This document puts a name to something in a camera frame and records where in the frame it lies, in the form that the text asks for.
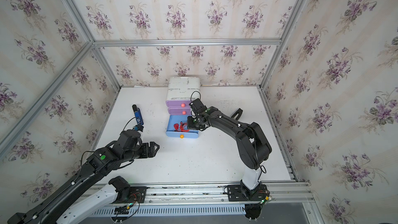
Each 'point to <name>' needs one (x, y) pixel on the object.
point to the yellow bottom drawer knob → (181, 136)
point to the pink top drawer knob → (183, 104)
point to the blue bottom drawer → (171, 133)
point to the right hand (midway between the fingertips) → (190, 126)
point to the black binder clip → (239, 111)
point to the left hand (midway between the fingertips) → (155, 149)
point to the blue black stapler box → (139, 117)
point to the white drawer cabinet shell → (187, 88)
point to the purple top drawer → (178, 103)
